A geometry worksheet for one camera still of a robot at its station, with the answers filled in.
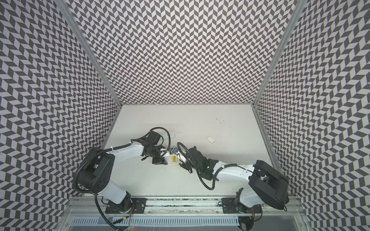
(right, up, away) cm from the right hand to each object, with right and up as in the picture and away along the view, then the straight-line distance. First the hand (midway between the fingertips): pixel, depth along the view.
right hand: (181, 157), depth 82 cm
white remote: (-9, +13, -2) cm, 16 cm away
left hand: (-11, -2, +8) cm, 14 cm away
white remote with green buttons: (-5, -3, +4) cm, 7 cm away
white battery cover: (+19, +7, +17) cm, 26 cm away
